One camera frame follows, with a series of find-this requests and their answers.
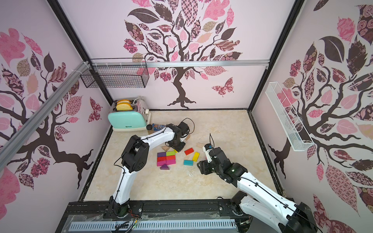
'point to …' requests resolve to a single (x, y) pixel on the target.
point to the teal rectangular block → (188, 162)
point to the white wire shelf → (298, 141)
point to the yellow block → (195, 157)
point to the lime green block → (169, 153)
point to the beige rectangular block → (200, 145)
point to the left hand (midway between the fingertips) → (176, 149)
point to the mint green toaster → (135, 120)
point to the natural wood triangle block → (166, 148)
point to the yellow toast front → (124, 107)
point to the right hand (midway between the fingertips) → (202, 165)
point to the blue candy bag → (157, 127)
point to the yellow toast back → (123, 101)
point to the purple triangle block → (164, 167)
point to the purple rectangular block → (161, 154)
